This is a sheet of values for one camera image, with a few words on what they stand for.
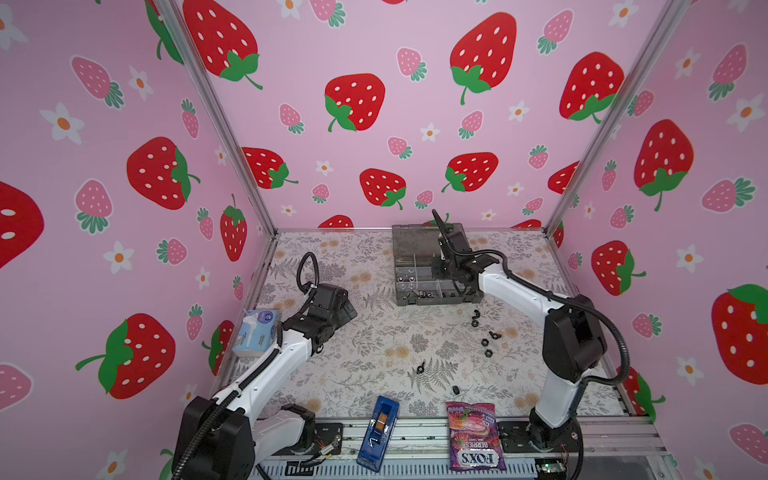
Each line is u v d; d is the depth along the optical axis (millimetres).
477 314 970
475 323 953
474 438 721
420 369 859
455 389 818
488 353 883
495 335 924
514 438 743
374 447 690
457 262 702
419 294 1009
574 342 483
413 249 1150
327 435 747
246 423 408
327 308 638
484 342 904
